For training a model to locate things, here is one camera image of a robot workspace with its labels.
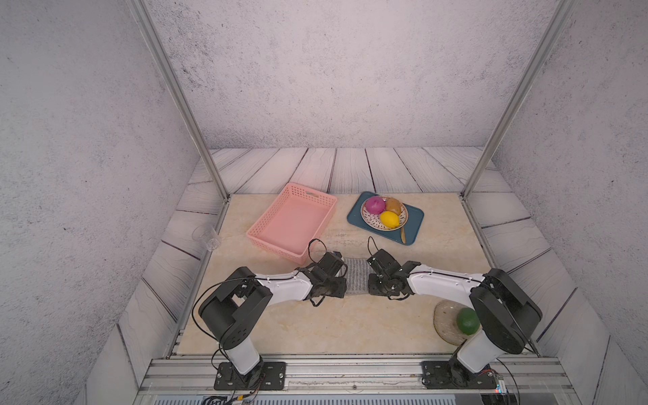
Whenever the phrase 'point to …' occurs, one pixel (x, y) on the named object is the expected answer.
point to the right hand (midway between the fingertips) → (373, 287)
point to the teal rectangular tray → (411, 229)
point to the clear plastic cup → (207, 234)
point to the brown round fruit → (392, 204)
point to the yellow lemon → (390, 218)
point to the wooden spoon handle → (403, 234)
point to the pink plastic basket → (291, 225)
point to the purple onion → (375, 205)
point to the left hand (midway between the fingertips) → (348, 290)
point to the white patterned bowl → (374, 220)
